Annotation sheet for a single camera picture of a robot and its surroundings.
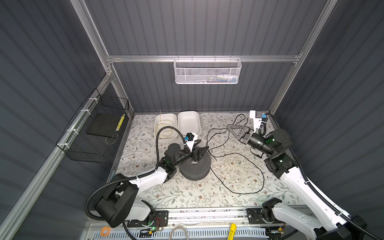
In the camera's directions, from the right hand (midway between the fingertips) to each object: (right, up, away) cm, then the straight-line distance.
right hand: (229, 129), depth 61 cm
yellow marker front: (+3, -47, +7) cm, 48 cm away
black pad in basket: (-59, +2, +13) cm, 61 cm away
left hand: (-9, -8, +17) cm, 21 cm away
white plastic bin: (-19, +5, +50) cm, 53 cm away
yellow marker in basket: (-54, +3, +18) cm, 57 cm away
